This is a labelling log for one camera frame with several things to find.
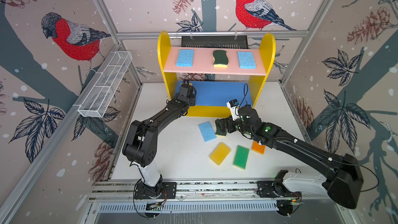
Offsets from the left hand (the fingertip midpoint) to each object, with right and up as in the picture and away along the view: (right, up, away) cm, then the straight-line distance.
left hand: (189, 92), depth 93 cm
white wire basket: (-43, +6, -13) cm, 45 cm away
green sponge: (+29, -36, -10) cm, 47 cm away
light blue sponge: (+11, -24, 0) cm, 26 cm away
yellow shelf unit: (+20, +10, +34) cm, 40 cm away
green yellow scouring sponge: (+18, -24, -1) cm, 30 cm away
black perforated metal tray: (+29, +32, +3) cm, 43 cm away
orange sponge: (+40, -32, -7) cm, 52 cm away
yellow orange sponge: (+18, -35, -6) cm, 40 cm away
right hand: (+18, -14, -15) cm, 27 cm away
